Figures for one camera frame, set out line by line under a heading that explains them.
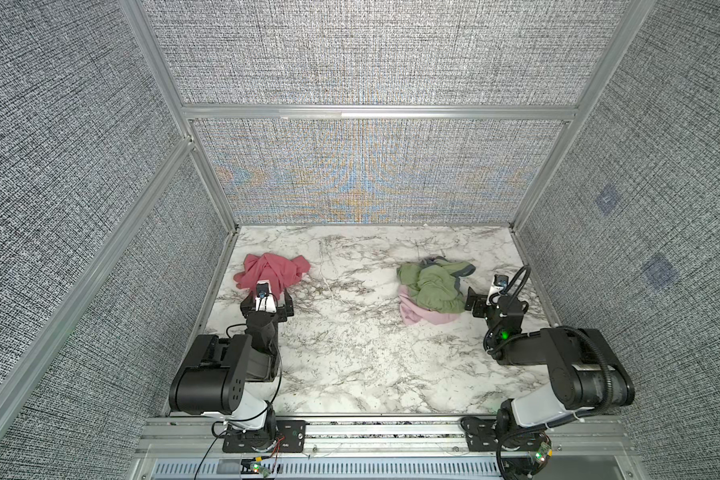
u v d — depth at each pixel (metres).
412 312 0.92
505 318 0.70
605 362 0.44
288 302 0.84
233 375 0.46
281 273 0.99
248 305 0.82
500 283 0.79
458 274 0.98
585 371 0.46
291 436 0.74
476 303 0.84
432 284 0.90
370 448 0.73
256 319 0.69
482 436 0.73
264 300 0.75
